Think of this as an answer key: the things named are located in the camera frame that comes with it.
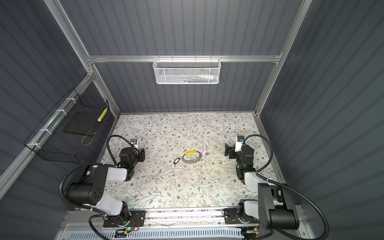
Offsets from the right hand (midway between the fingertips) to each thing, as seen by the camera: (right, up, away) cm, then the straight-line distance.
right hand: (236, 144), depth 89 cm
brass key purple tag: (-19, -6, +8) cm, 22 cm away
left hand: (-62, -3, +6) cm, 62 cm away
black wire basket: (-88, +5, -25) cm, 92 cm away
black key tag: (-37, -11, +5) cm, 39 cm away
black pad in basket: (-84, +13, -13) cm, 86 cm away
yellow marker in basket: (-76, +17, -7) cm, 78 cm away
